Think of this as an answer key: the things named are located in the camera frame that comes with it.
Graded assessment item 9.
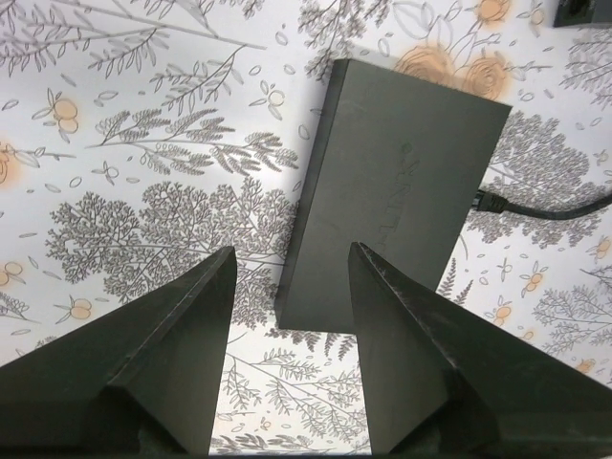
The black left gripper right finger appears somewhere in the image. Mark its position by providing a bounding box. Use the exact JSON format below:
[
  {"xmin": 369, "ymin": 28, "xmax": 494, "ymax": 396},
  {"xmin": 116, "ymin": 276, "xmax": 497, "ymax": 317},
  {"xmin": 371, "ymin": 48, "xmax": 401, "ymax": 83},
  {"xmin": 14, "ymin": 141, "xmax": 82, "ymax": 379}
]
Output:
[{"xmin": 348, "ymin": 242, "xmax": 611, "ymax": 458}]

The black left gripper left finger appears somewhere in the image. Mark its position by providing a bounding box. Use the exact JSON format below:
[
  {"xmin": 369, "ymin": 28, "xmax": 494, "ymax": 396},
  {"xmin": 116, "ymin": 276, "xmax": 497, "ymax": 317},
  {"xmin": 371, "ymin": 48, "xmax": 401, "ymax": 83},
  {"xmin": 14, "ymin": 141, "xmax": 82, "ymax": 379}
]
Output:
[{"xmin": 1, "ymin": 247, "xmax": 237, "ymax": 458}]

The black cable with plug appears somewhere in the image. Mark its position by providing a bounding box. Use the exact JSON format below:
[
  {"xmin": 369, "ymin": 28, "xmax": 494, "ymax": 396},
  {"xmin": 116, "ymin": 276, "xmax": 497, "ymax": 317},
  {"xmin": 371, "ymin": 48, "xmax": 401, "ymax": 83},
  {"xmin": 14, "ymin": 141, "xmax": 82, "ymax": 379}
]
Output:
[{"xmin": 470, "ymin": 187, "xmax": 612, "ymax": 222}]

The black network switch with ports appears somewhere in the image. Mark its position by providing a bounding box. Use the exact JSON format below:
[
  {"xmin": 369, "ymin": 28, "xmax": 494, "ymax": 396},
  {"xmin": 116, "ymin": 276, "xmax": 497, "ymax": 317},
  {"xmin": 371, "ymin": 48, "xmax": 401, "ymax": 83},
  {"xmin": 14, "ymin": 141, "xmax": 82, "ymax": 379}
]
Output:
[{"xmin": 274, "ymin": 59, "xmax": 511, "ymax": 334}]

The black rectangular box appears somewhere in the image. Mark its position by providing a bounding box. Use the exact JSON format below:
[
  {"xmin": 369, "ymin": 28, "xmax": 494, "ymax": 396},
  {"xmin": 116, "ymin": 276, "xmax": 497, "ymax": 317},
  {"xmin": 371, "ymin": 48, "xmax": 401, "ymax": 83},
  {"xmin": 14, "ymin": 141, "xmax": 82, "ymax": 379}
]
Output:
[{"xmin": 553, "ymin": 0, "xmax": 612, "ymax": 28}]

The floral patterned table mat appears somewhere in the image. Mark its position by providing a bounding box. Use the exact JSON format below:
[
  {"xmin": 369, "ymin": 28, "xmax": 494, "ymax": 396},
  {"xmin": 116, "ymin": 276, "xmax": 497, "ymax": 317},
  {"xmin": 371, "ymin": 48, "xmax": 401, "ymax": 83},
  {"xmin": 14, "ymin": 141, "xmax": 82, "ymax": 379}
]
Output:
[{"xmin": 1, "ymin": 1, "xmax": 611, "ymax": 455}]

